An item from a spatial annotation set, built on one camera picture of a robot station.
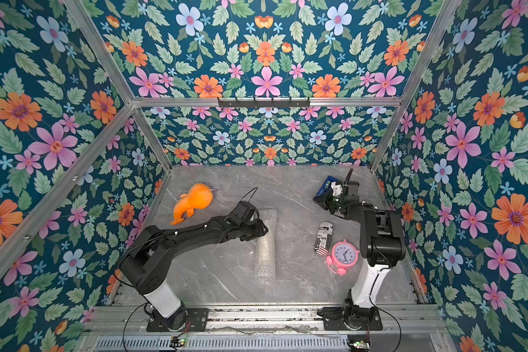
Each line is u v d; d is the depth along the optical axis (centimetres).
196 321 73
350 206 73
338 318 73
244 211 72
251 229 78
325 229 93
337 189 93
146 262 46
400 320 76
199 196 99
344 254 86
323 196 100
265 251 84
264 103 93
